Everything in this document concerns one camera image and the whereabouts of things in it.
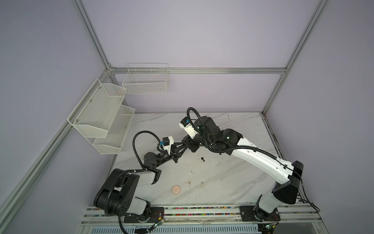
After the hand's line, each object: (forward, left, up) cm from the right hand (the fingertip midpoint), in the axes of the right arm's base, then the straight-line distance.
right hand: (180, 142), depth 68 cm
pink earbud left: (-9, -3, -28) cm, 30 cm away
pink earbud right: (-10, -11, -29) cm, 32 cm away
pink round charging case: (-14, +4, -27) cm, 30 cm away
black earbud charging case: (-1, -3, +2) cm, 3 cm away
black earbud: (+6, -12, -29) cm, 32 cm away
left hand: (+3, -3, -7) cm, 8 cm away
